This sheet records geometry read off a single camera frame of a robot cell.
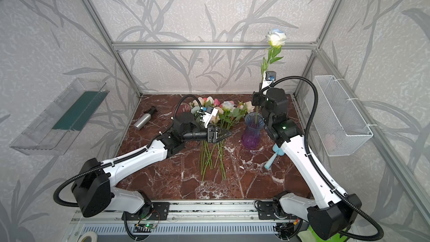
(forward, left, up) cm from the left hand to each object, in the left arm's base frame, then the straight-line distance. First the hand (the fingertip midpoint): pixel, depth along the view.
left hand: (230, 130), depth 68 cm
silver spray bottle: (+25, +52, -27) cm, 64 cm away
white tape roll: (-34, +57, -28) cm, 72 cm away
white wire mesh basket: (-4, -41, +8) cm, 41 cm away
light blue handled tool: (+4, -28, -29) cm, 40 cm away
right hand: (+17, -13, +12) cm, 25 cm away
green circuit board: (-31, +35, -29) cm, 55 cm away
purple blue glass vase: (+9, -12, -20) cm, 25 cm away
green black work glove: (-34, -33, -26) cm, 54 cm away
